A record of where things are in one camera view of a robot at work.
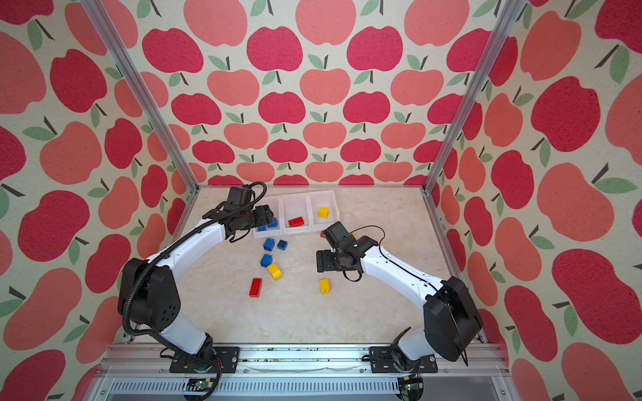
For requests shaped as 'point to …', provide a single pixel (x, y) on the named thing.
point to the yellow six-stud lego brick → (354, 234)
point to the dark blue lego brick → (282, 245)
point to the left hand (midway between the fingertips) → (269, 218)
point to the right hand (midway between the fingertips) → (328, 267)
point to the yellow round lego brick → (275, 271)
